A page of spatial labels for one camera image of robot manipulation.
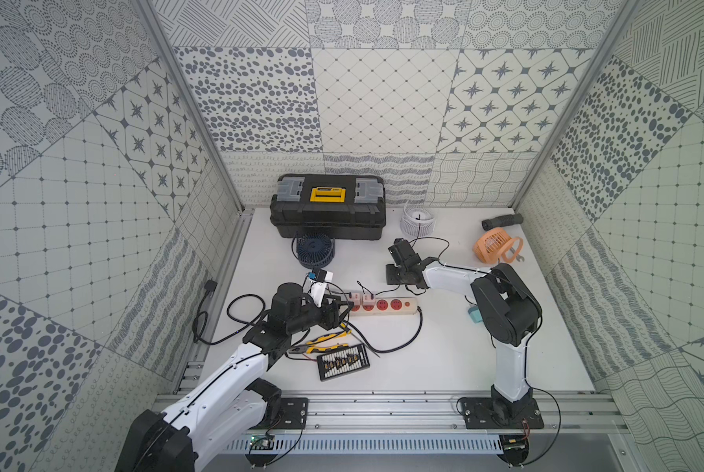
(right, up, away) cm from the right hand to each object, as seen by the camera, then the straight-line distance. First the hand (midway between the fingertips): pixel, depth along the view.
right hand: (394, 275), depth 100 cm
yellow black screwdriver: (-16, -14, -12) cm, 25 cm away
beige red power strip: (-4, -8, -10) cm, 13 cm away
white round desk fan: (+9, +19, +7) cm, 22 cm away
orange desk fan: (+32, +10, -4) cm, 34 cm away
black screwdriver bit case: (-17, -22, -19) cm, 33 cm away
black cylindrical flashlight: (+43, +19, +11) cm, 48 cm away
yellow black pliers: (-26, -18, -16) cm, 36 cm away
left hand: (-17, -2, -21) cm, 27 cm away
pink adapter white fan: (-10, -5, -12) cm, 17 cm away
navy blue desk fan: (-28, +8, 0) cm, 29 cm away
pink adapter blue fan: (-13, -5, -14) cm, 20 cm away
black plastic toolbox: (-16, +24, -2) cm, 29 cm away
